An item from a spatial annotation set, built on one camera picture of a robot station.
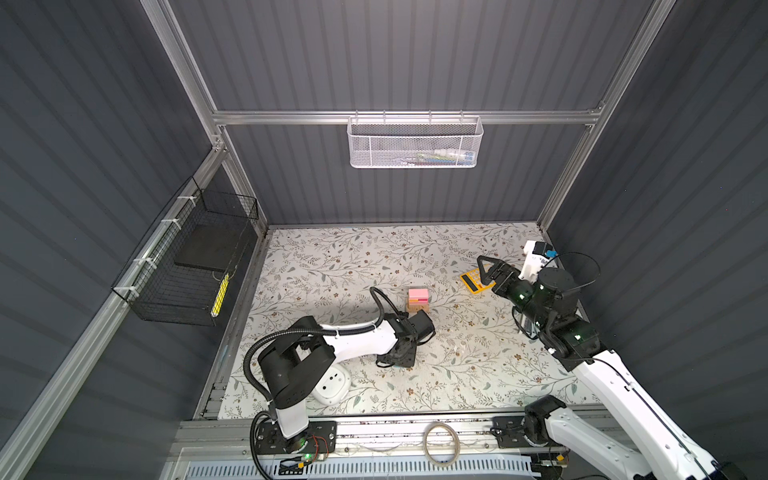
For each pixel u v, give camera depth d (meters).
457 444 0.72
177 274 0.72
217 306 0.67
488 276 0.63
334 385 0.79
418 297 0.91
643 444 0.40
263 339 0.44
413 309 0.96
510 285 0.62
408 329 0.68
